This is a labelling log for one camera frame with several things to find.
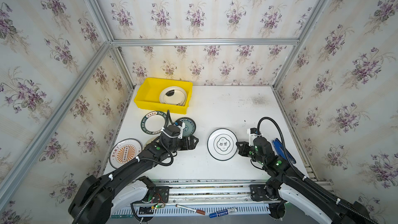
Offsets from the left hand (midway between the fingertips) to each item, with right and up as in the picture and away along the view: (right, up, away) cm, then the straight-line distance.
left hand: (193, 139), depth 81 cm
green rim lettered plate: (-26, +6, +17) cm, 32 cm away
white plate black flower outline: (+16, -4, +5) cm, 18 cm away
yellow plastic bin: (-36, +24, +34) cm, 55 cm away
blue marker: (+16, -29, -12) cm, 36 cm away
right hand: (+22, -3, 0) cm, 22 cm away
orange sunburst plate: (-40, -8, +6) cm, 41 cm away
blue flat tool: (+51, -9, +6) cm, 52 cm away
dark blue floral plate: (-3, +4, +17) cm, 18 cm away
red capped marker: (-1, -29, -11) cm, 31 cm away
